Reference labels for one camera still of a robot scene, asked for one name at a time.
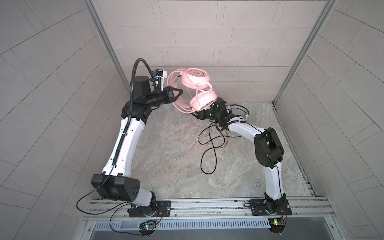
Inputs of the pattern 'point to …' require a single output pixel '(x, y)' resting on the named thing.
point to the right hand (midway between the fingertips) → (192, 112)
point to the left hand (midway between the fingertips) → (184, 89)
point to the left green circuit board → (147, 228)
